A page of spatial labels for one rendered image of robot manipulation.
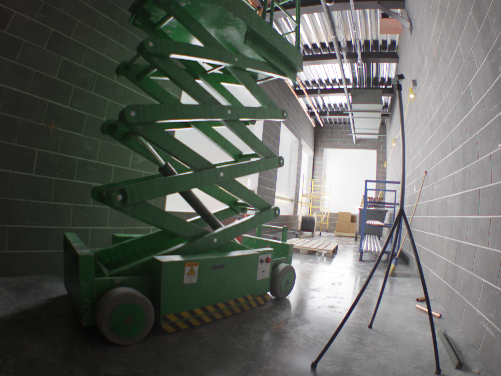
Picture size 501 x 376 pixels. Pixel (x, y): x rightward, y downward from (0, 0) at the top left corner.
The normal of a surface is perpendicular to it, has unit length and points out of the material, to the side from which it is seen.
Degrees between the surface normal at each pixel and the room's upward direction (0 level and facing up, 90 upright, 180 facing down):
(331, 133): 90
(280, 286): 90
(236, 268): 90
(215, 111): 90
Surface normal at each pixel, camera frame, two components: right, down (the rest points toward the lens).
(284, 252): -0.65, -0.11
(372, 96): -0.42, -0.11
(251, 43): 0.75, 0.03
